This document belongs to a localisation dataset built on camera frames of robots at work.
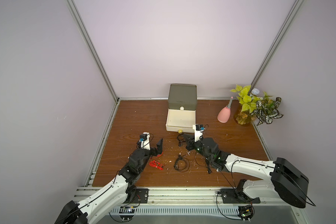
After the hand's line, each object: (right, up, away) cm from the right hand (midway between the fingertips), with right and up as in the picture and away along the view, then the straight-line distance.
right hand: (183, 133), depth 77 cm
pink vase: (+32, +10, +23) cm, 41 cm away
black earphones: (-4, -20, +7) cm, 22 cm away
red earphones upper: (-15, -11, -4) cm, 19 cm away
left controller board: (-31, -41, -6) cm, 52 cm away
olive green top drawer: (0, +16, +15) cm, 21 cm away
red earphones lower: (-18, -20, +7) cm, 28 cm away
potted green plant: (+43, +15, +5) cm, 46 cm away
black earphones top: (-2, -5, +4) cm, 7 cm away
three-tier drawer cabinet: (0, +19, +13) cm, 23 cm away
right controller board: (+31, -39, -7) cm, 51 cm away
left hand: (-16, -3, +2) cm, 16 cm away
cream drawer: (-1, +6, +20) cm, 21 cm away
